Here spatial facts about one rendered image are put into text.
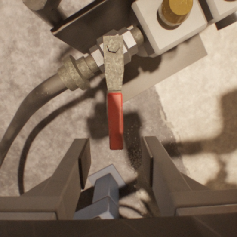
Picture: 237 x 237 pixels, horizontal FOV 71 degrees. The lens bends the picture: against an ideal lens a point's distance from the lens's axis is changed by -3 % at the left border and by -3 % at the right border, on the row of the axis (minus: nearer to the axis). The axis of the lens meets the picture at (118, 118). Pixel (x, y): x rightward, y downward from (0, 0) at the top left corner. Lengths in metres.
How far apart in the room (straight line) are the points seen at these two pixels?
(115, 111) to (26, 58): 0.61
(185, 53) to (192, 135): 0.35
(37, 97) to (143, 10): 0.20
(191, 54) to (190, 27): 0.50
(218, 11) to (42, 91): 0.27
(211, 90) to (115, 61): 0.63
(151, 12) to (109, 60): 0.08
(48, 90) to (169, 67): 0.55
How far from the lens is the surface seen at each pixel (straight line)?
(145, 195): 0.92
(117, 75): 0.24
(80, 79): 0.26
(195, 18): 0.28
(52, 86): 0.27
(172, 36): 0.26
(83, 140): 0.16
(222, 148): 0.93
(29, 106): 0.31
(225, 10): 0.30
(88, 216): 0.69
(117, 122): 0.23
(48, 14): 0.19
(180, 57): 0.75
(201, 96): 0.80
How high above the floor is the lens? 0.71
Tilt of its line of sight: 75 degrees down
